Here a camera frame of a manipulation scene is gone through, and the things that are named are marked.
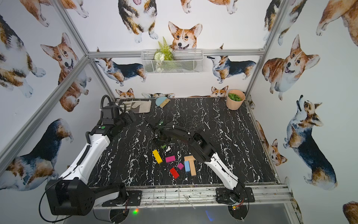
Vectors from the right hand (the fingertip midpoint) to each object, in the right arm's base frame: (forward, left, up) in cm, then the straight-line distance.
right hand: (159, 145), depth 92 cm
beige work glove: (+33, +23, +1) cm, 41 cm away
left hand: (+10, +14, +22) cm, 28 cm away
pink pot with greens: (+34, -55, +8) cm, 65 cm away
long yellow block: (-8, 0, -1) cm, 8 cm away
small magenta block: (-13, -15, -2) cm, 20 cm away
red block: (-17, -11, -1) cm, 20 cm away
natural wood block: (-14, -22, -1) cm, 26 cm away
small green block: (-2, -3, +1) cm, 4 cm away
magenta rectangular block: (-9, -8, -2) cm, 12 cm away
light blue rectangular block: (-14, -19, -1) cm, 23 cm away
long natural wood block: (-8, -20, -2) cm, 22 cm away
